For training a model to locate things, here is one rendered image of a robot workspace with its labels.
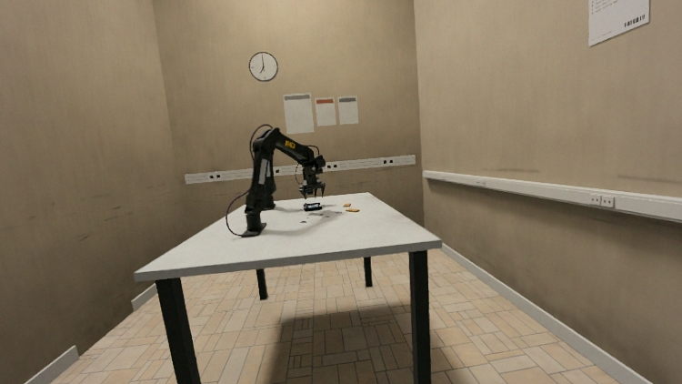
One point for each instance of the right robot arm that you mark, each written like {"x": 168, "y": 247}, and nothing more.
{"x": 256, "y": 198}

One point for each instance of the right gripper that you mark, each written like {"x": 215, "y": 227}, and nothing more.
{"x": 314, "y": 182}

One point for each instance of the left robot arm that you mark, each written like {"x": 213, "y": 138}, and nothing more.
{"x": 270, "y": 182}

